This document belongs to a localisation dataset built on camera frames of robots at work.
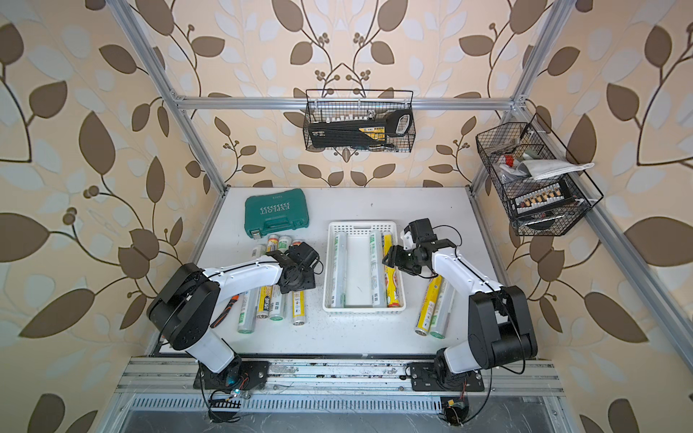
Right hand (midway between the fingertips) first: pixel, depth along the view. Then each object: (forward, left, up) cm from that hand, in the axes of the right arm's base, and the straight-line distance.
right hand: (391, 262), depth 89 cm
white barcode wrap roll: (-13, +46, -3) cm, 48 cm away
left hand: (-4, +29, -5) cm, 29 cm away
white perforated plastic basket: (-3, +12, -6) cm, 14 cm away
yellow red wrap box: (-4, 0, -4) cm, 6 cm away
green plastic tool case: (+25, +44, -1) cm, 51 cm away
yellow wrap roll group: (-13, +30, -4) cm, 33 cm away
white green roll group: (+1, +4, -3) cm, 5 cm away
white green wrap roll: (-10, +17, -3) cm, 20 cm away
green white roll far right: (-15, -15, -4) cm, 21 cm away
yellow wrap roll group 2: (-13, -11, -5) cm, 18 cm away
